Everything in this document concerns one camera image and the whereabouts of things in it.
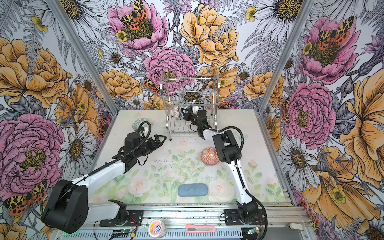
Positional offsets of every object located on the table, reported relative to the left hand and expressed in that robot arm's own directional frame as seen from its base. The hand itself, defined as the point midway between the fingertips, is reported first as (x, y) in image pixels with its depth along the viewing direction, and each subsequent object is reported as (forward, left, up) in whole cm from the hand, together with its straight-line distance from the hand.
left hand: (162, 144), depth 86 cm
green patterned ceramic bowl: (+24, +23, -9) cm, 35 cm away
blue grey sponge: (-22, -17, -11) cm, 30 cm away
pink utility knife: (-39, -17, -13) cm, 44 cm away
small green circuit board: (-39, +14, -14) cm, 44 cm away
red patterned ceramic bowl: (-2, -27, -12) cm, 30 cm away
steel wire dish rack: (+46, -9, 0) cm, 46 cm away
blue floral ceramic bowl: (+24, -9, -2) cm, 26 cm away
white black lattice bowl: (+26, -6, -2) cm, 27 cm away
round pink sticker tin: (-40, -2, -3) cm, 40 cm away
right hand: (+25, -9, 0) cm, 27 cm away
